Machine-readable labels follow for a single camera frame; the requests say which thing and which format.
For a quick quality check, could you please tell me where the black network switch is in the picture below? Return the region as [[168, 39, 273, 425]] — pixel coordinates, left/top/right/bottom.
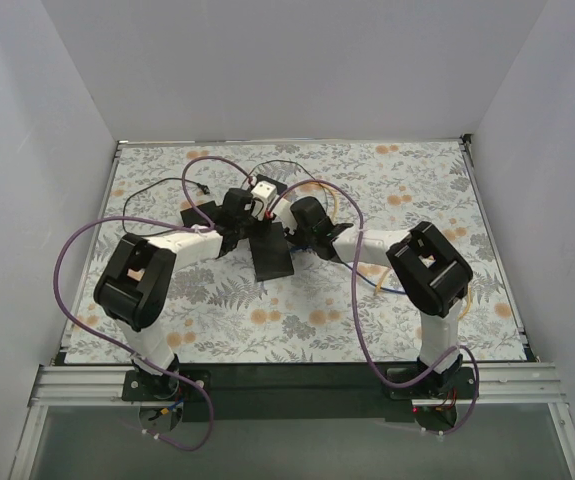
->
[[256, 174, 287, 195], [249, 222, 294, 282]]

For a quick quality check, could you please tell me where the aluminium frame rail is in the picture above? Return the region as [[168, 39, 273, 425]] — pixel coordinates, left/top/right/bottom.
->
[[29, 363, 567, 406]]

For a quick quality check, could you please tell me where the black power adapter brick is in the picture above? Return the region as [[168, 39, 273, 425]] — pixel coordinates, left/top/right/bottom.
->
[[180, 201, 222, 229]]

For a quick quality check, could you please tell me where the blue ethernet cable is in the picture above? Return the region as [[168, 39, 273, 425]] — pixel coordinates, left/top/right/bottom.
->
[[289, 243, 408, 294]]

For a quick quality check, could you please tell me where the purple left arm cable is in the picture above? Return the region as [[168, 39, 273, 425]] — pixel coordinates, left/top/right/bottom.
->
[[52, 155, 256, 451]]

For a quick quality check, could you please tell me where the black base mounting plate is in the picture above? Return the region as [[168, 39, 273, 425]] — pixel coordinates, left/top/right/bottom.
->
[[121, 361, 480, 425]]

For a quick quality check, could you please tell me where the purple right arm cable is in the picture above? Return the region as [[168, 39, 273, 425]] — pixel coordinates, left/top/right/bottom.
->
[[264, 180, 479, 434]]

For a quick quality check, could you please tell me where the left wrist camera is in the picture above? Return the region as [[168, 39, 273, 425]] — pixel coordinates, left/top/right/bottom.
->
[[221, 180, 278, 221]]

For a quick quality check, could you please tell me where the thin black adapter cable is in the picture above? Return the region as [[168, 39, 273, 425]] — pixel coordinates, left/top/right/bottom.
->
[[120, 159, 318, 226]]

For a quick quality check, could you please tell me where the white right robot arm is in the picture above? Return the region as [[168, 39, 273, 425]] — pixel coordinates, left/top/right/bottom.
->
[[288, 221, 473, 389]]

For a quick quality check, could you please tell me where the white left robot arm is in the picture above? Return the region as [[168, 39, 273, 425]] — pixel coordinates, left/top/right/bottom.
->
[[93, 218, 271, 400]]

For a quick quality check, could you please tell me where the floral patterned table mat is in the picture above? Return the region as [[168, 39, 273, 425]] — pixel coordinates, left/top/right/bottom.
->
[[63, 141, 526, 364]]

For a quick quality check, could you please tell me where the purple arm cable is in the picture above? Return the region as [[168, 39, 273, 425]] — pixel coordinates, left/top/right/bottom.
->
[[264, 180, 479, 434], [52, 155, 256, 451]]

